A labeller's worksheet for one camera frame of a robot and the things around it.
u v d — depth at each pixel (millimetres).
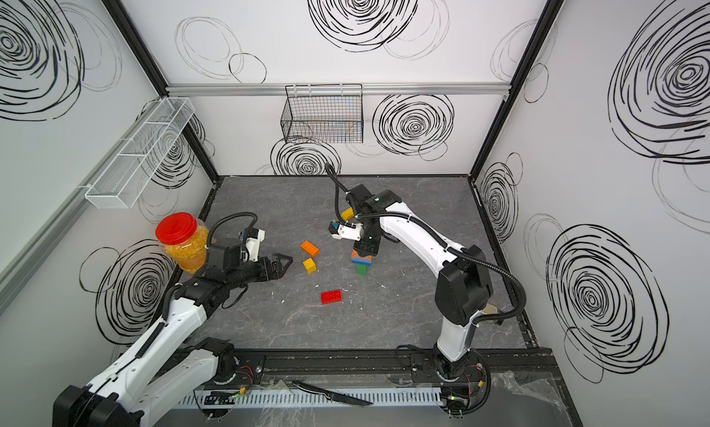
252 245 718
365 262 826
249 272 682
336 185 774
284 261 749
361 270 892
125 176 736
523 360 765
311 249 963
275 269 708
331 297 855
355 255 811
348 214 1103
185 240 805
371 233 694
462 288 456
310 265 908
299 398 770
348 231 735
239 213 618
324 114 1239
